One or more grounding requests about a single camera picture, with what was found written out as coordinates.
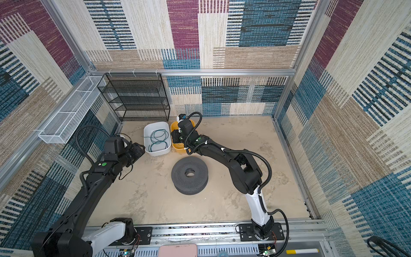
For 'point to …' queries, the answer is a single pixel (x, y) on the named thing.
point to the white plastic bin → (159, 148)
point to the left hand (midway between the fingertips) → (142, 145)
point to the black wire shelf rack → (136, 97)
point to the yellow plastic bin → (174, 126)
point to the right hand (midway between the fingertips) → (173, 134)
